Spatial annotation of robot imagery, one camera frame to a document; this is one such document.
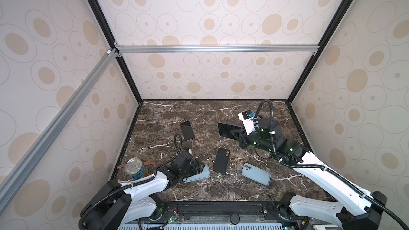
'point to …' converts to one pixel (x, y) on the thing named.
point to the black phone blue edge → (224, 129)
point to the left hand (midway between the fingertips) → (206, 166)
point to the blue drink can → (136, 169)
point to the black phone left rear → (187, 130)
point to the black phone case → (221, 161)
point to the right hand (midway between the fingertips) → (233, 131)
